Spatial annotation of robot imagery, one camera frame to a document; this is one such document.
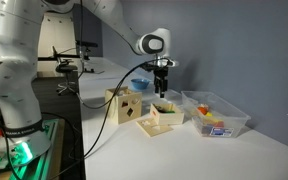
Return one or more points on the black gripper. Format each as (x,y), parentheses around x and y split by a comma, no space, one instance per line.
(160,77)

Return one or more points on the small wooden box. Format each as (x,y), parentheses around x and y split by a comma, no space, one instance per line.
(169,117)

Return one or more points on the clear plastic lunchbox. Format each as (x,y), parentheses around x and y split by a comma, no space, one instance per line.
(230,116)

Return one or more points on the robot base mounting platform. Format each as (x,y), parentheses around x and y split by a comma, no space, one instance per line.
(47,156)

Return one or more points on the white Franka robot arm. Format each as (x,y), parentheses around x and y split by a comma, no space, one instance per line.
(14,66)

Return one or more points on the clear plastic lunchbox lid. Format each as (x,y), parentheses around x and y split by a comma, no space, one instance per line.
(175,95)

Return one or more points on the blue bowl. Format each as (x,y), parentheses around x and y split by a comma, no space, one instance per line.
(140,84)

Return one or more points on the wooden lid with shape cutouts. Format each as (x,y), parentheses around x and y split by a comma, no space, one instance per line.
(152,128)

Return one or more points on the big wooden shape sorter cube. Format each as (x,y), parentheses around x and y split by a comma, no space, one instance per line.
(125,108)

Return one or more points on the orange toy ball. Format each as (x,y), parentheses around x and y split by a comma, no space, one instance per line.
(202,109)

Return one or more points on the yellow toy block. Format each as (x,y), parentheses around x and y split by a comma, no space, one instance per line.
(209,114)

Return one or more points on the red toy block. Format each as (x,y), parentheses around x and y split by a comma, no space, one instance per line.
(219,124)

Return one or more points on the black office chair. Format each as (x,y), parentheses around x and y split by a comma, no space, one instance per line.
(66,71)

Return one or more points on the black camera stand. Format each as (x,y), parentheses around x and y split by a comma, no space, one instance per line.
(85,55)

